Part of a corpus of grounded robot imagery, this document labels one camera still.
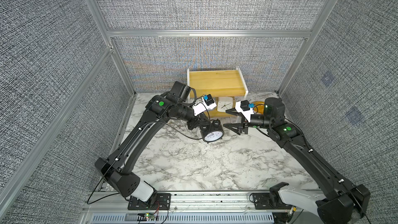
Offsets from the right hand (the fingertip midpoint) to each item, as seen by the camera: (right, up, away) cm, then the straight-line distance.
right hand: (227, 113), depth 66 cm
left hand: (-7, -3, -1) cm, 8 cm away
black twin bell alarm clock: (-6, -8, +1) cm, 10 cm away
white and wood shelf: (-2, +16, +15) cm, 22 cm away
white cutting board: (+12, -8, -1) cm, 15 cm away
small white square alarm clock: (+2, +5, +19) cm, 20 cm away
